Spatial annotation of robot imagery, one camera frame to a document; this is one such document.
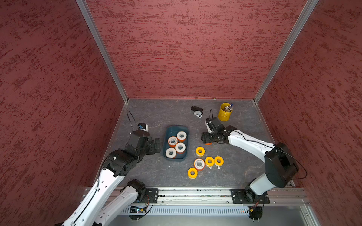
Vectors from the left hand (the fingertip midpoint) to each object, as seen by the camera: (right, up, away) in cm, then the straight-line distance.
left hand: (150, 145), depth 71 cm
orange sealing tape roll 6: (+27, -15, +14) cm, 34 cm away
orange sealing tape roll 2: (+9, -3, +22) cm, 25 cm away
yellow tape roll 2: (+39, -13, +14) cm, 44 cm away
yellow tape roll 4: (+28, -8, +18) cm, 34 cm away
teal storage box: (+9, +4, +26) cm, 28 cm away
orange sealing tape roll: (+16, 0, +25) cm, 30 cm away
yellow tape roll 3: (+22, -21, +9) cm, 32 cm away
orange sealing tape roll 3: (+15, -6, +19) cm, 25 cm away
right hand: (+32, 0, +18) cm, 37 cm away
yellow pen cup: (+46, +19, +22) cm, 55 cm away
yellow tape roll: (+33, -14, +14) cm, 39 cm away
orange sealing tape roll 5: (+32, -2, +10) cm, 34 cm away
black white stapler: (+28, +18, +38) cm, 51 cm away
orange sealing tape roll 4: (+9, -10, +15) cm, 20 cm away
